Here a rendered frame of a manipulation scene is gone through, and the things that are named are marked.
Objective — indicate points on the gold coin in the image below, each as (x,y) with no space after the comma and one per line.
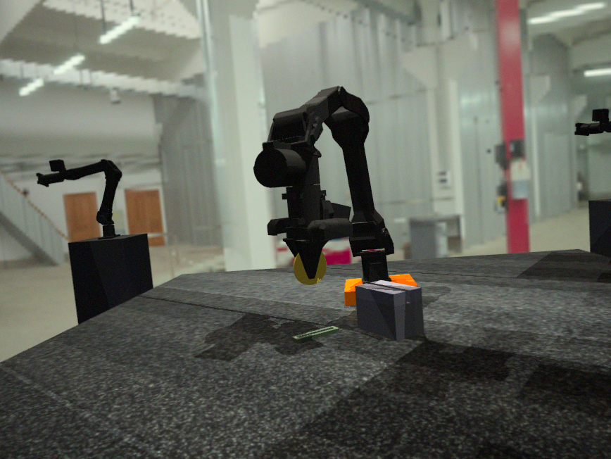
(300,272)

